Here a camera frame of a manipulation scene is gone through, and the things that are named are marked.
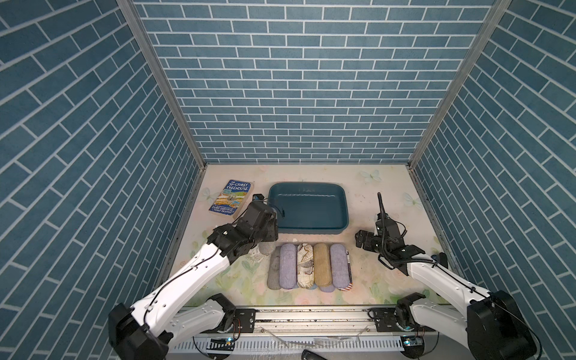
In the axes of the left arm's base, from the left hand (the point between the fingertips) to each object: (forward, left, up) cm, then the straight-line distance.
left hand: (277, 227), depth 76 cm
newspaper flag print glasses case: (-9, -27, -17) cm, 33 cm away
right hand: (+3, -35, -13) cm, 37 cm away
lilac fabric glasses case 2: (-9, -22, -12) cm, 27 cm away
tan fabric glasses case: (-8, -16, -12) cm, 22 cm away
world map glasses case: (-9, -10, -12) cm, 18 cm away
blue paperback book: (+25, +24, -17) cm, 38 cm away
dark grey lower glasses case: (-11, +2, -15) cm, 19 cm away
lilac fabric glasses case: (-9, -4, -11) cm, 15 cm away
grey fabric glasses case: (-7, +3, -1) cm, 8 cm away
